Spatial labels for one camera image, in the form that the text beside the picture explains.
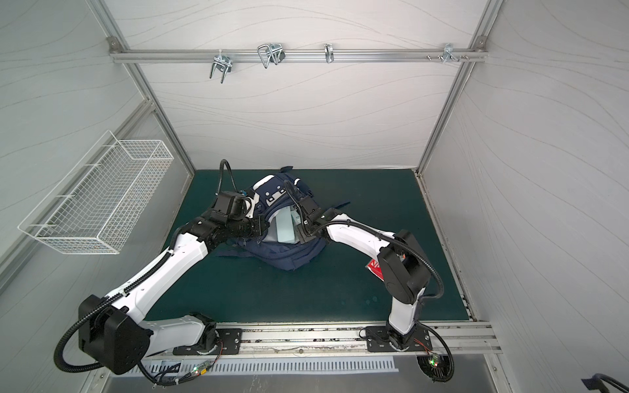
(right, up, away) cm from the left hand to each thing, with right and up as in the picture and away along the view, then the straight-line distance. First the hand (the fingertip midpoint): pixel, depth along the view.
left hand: (273, 221), depth 80 cm
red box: (+36, -18, +9) cm, 41 cm away
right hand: (+13, -1, +10) cm, 16 cm away
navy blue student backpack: (-2, +7, +18) cm, 20 cm away
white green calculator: (+3, -1, +13) cm, 14 cm away
